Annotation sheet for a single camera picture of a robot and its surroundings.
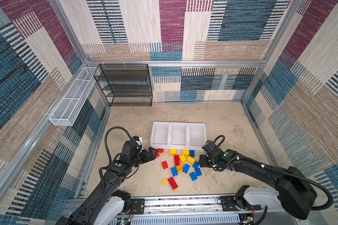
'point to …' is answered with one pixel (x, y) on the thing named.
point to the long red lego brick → (172, 183)
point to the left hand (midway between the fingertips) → (152, 152)
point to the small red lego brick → (160, 150)
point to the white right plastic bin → (196, 136)
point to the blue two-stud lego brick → (192, 153)
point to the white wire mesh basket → (66, 112)
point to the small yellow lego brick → (164, 181)
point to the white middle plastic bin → (178, 135)
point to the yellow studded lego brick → (190, 160)
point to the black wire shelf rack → (125, 85)
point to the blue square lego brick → (195, 164)
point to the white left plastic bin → (160, 135)
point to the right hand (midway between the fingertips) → (206, 164)
